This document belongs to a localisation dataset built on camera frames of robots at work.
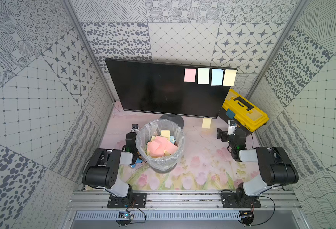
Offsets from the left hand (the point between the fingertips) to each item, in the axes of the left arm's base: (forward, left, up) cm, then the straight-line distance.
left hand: (139, 131), depth 94 cm
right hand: (+3, -59, -1) cm, 59 cm away
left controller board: (-46, 0, -8) cm, 47 cm away
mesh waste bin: (-15, -17, +11) cm, 25 cm away
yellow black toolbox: (+13, -66, +10) cm, 68 cm away
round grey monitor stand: (+15, -25, -5) cm, 30 cm away
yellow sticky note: (+3, -45, +7) cm, 45 cm away
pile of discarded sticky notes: (-16, -18, +11) cm, 27 cm away
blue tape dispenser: (-24, -6, +8) cm, 26 cm away
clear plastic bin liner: (-9, -13, +17) cm, 23 cm away
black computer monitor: (+23, -14, +18) cm, 33 cm away
